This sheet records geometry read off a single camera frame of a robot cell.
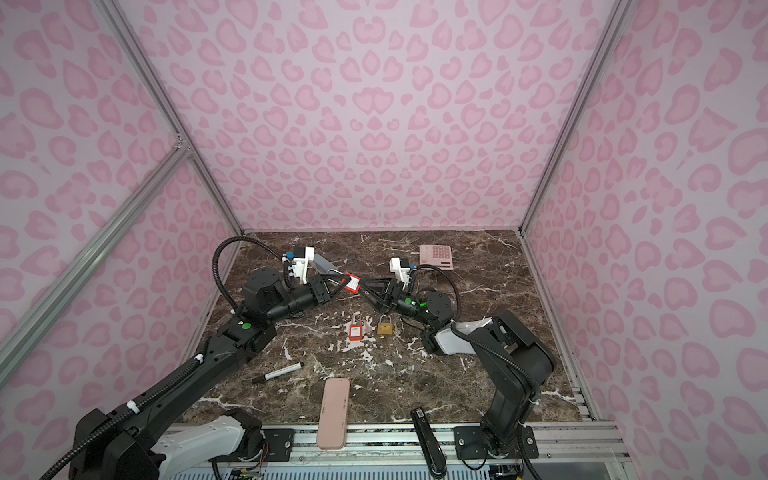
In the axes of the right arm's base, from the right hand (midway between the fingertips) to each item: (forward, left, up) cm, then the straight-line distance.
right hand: (362, 291), depth 70 cm
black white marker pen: (-11, +25, -26) cm, 38 cm away
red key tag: (+1, +2, +1) cm, 3 cm away
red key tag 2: (+1, +4, -25) cm, 25 cm away
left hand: (+2, +2, +3) cm, 4 cm away
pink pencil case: (-22, +8, -25) cm, 35 cm away
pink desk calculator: (+33, -22, -26) cm, 47 cm away
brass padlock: (+4, -4, -26) cm, 27 cm away
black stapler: (-28, -17, -22) cm, 39 cm away
